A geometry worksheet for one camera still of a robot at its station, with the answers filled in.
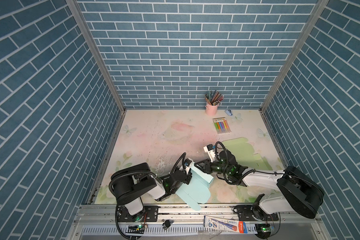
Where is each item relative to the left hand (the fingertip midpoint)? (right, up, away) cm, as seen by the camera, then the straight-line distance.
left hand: (191, 167), depth 87 cm
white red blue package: (+11, -22, -16) cm, 29 cm away
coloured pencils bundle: (+18, +45, +26) cm, 55 cm away
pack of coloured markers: (+23, +24, +22) cm, 40 cm away
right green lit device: (+34, -25, -17) cm, 46 cm away
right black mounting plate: (+26, -19, -13) cm, 35 cm away
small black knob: (-12, -21, -19) cm, 31 cm away
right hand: (+1, +4, -7) cm, 8 cm away
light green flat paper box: (+34, +7, +10) cm, 36 cm away
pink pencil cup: (+16, +36, +27) cm, 48 cm away
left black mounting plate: (-22, -20, -13) cm, 32 cm away
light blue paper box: (+3, -11, -5) cm, 13 cm away
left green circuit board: (-26, -25, -16) cm, 39 cm away
